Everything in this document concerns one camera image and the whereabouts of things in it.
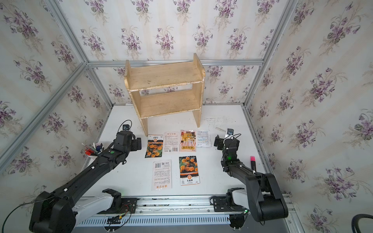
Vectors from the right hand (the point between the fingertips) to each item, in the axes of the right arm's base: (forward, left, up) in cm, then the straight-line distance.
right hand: (227, 136), depth 89 cm
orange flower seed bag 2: (-20, +24, -9) cm, 32 cm away
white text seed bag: (+3, +14, -9) cm, 17 cm away
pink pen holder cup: (-12, +86, -9) cm, 87 cm away
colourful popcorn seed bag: (+2, +25, -9) cm, 27 cm away
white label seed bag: (-23, +40, -9) cm, 47 cm away
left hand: (-6, +57, +3) cm, 57 cm away
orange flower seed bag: (-5, +47, -8) cm, 48 cm away
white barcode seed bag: (-1, +36, -9) cm, 37 cm away
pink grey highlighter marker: (-13, -16, -9) cm, 22 cm away
